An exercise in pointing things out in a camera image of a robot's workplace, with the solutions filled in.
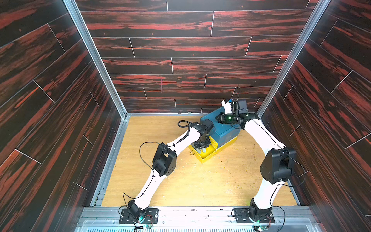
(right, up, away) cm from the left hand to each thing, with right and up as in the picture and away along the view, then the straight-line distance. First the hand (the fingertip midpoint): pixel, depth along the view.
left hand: (208, 147), depth 94 cm
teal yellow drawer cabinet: (+7, +9, -12) cm, 17 cm away
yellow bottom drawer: (+2, -3, +3) cm, 5 cm away
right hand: (+7, +19, -3) cm, 20 cm away
